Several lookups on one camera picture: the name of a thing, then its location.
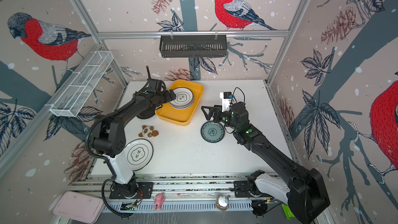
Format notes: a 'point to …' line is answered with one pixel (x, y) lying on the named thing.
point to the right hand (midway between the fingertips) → (206, 108)
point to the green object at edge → (288, 213)
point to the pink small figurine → (159, 198)
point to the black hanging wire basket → (193, 46)
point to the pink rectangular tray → (80, 206)
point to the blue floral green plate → (212, 131)
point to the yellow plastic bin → (167, 113)
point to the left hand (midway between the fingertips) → (170, 96)
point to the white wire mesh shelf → (83, 82)
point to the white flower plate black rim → (184, 98)
